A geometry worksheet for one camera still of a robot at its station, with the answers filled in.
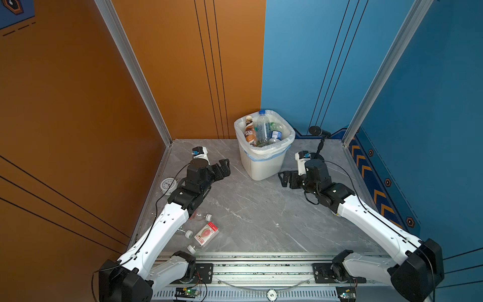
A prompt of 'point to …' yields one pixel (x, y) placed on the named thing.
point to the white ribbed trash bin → (262, 170)
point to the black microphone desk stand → (317, 131)
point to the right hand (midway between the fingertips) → (284, 174)
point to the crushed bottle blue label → (276, 133)
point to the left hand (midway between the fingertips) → (220, 161)
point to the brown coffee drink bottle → (249, 132)
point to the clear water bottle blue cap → (263, 129)
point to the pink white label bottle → (205, 234)
